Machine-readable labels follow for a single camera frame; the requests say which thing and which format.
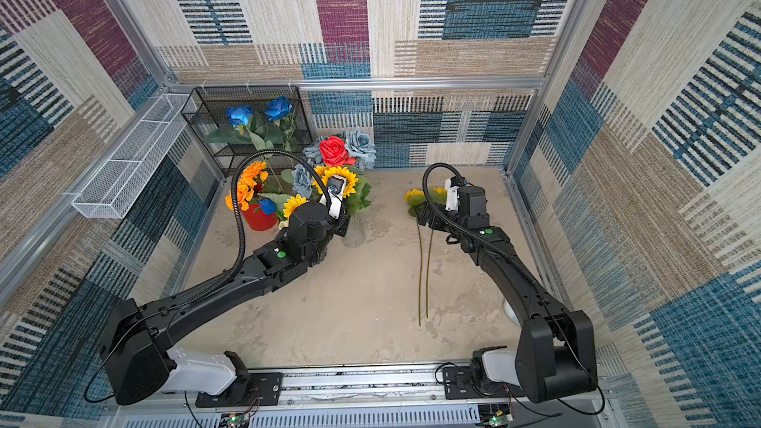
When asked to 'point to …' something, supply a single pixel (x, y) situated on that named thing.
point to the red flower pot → (258, 219)
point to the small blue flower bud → (268, 206)
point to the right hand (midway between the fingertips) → (432, 214)
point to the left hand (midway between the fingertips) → (342, 196)
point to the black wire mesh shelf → (224, 143)
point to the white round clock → (510, 313)
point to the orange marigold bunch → (247, 183)
